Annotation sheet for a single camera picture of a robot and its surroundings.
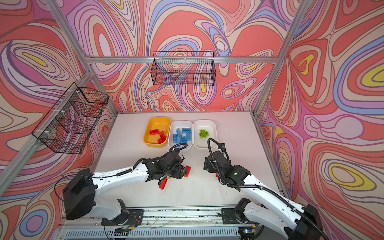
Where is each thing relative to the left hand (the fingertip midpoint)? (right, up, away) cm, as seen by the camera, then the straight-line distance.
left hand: (182, 169), depth 82 cm
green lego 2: (+13, +19, +19) cm, 30 cm away
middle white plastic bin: (-3, +20, +23) cm, 31 cm away
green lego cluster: (-6, -1, -11) cm, 13 cm away
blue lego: (-1, +15, +19) cm, 24 cm away
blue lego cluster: (-7, +16, +19) cm, 26 cm away
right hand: (+17, +4, -3) cm, 18 cm away
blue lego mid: (+2, +21, +23) cm, 31 cm away
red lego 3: (+3, -1, +6) cm, 7 cm away
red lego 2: (-11, -7, -2) cm, 13 cm away
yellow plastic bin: (-18, +27, +29) cm, 43 cm away
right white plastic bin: (+17, +25, +24) cm, 39 cm away
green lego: (+13, +21, +22) cm, 33 cm away
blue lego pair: (-4, +19, +22) cm, 29 cm away
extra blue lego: (+3, +17, +21) cm, 28 cm away
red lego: (-15, +16, +19) cm, 29 cm away
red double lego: (-22, +20, +23) cm, 38 cm away
